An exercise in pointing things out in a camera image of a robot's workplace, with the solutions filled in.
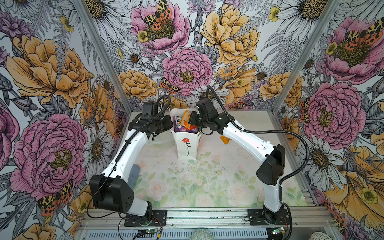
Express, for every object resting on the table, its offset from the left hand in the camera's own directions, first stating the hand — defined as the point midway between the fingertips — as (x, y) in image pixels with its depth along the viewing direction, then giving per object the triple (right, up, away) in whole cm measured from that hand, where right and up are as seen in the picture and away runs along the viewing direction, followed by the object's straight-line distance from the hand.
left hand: (172, 127), depth 81 cm
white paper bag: (+8, -9, +2) cm, 12 cm away
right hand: (+9, +3, +1) cm, 9 cm away
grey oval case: (-22, -27, +4) cm, 35 cm away
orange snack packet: (+6, +4, +3) cm, 8 cm away
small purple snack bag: (+3, 0, +2) cm, 4 cm away
